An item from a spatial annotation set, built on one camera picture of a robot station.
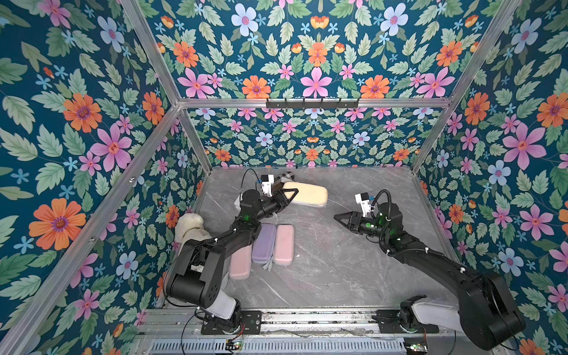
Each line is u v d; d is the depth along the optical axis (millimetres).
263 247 884
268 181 784
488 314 410
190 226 878
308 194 809
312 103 916
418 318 618
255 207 682
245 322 736
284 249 881
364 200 762
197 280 446
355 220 705
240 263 841
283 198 759
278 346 763
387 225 635
